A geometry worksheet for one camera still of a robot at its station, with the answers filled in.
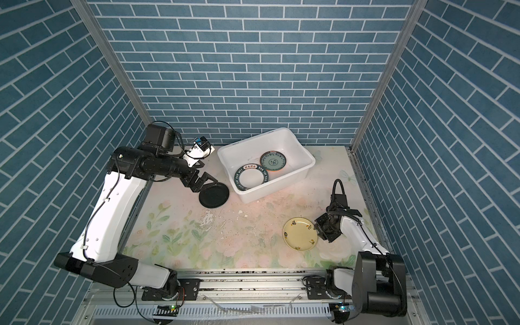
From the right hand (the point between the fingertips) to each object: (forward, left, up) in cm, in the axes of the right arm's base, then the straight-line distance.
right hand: (313, 225), depth 87 cm
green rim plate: (+25, +32, 0) cm, 41 cm away
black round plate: (+13, +48, -2) cm, 50 cm away
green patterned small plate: (+39, +21, -2) cm, 44 cm away
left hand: (+2, +40, +31) cm, 50 cm away
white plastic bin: (+39, +35, +4) cm, 53 cm away
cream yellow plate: (-3, +6, -3) cm, 7 cm away
